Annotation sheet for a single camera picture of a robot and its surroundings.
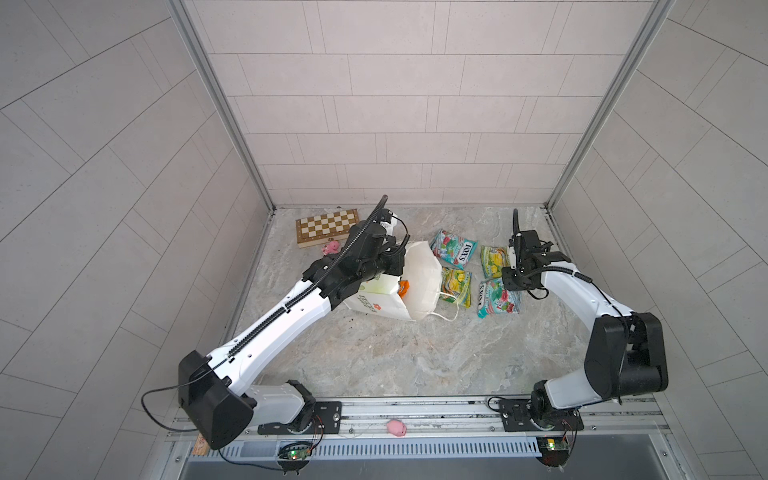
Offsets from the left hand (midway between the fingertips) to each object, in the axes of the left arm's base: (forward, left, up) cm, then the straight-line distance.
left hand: (413, 248), depth 71 cm
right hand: (+3, -31, -21) cm, 37 cm away
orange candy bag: (+1, +2, -21) cm, 21 cm away
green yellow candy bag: (+12, -28, -24) cm, 39 cm away
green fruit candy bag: (+3, -15, -26) cm, 30 cm away
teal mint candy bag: (+17, -15, -24) cm, 33 cm away
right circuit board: (-38, -33, -26) cm, 57 cm away
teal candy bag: (-2, -25, -22) cm, 33 cm away
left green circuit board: (-39, +26, -23) cm, 52 cm away
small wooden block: (-38, +48, -24) cm, 66 cm away
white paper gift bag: (-2, -1, -21) cm, 21 cm away
